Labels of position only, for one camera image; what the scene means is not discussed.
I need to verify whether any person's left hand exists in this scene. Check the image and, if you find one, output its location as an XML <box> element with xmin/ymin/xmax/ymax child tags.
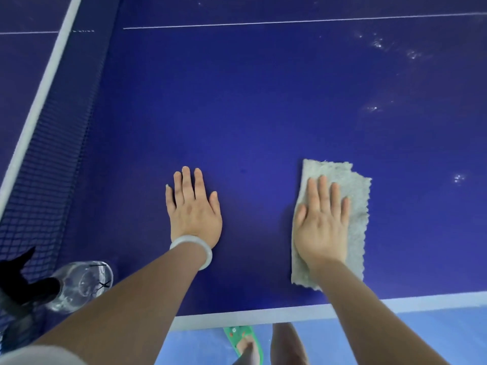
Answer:
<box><xmin>165</xmin><ymin>166</ymin><xmax>223</xmax><ymax>250</ymax></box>

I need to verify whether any person's right hand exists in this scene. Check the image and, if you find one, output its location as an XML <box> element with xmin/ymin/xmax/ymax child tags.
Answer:
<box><xmin>293</xmin><ymin>175</ymin><xmax>351</xmax><ymax>270</ymax></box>

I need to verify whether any grey cleaning cloth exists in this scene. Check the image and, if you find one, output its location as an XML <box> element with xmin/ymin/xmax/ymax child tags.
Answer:
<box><xmin>291</xmin><ymin>159</ymin><xmax>373</xmax><ymax>291</ymax></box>

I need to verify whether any person's left forearm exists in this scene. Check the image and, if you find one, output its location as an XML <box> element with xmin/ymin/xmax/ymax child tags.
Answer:
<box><xmin>32</xmin><ymin>242</ymin><xmax>208</xmax><ymax>365</ymax></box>

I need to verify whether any person's right forearm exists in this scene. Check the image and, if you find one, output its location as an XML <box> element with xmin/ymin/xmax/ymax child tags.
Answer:
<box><xmin>310</xmin><ymin>259</ymin><xmax>449</xmax><ymax>365</ymax></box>

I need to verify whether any person's right leg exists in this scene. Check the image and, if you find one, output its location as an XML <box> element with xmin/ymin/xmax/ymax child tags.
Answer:
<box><xmin>270</xmin><ymin>322</ymin><xmax>309</xmax><ymax>365</ymax></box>

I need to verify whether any person's left foot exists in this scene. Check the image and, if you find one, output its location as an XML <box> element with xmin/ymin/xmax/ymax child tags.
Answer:
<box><xmin>232</xmin><ymin>336</ymin><xmax>261</xmax><ymax>365</ymax></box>

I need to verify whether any white jade bangle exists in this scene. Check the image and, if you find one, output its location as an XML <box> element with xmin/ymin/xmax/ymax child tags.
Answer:
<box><xmin>169</xmin><ymin>235</ymin><xmax>214</xmax><ymax>272</ymax></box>

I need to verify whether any blue table tennis table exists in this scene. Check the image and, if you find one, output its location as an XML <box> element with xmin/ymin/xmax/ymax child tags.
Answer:
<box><xmin>0</xmin><ymin>0</ymin><xmax>487</xmax><ymax>333</ymax></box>

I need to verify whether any green left slipper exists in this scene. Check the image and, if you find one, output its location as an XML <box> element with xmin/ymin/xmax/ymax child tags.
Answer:
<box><xmin>223</xmin><ymin>325</ymin><xmax>264</xmax><ymax>365</ymax></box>

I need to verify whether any blue table net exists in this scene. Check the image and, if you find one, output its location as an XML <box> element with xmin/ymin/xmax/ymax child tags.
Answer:
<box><xmin>0</xmin><ymin>0</ymin><xmax>123</xmax><ymax>354</ymax></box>

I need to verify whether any white shirt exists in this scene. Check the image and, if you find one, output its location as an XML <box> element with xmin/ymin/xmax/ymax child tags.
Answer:
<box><xmin>0</xmin><ymin>345</ymin><xmax>89</xmax><ymax>365</ymax></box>

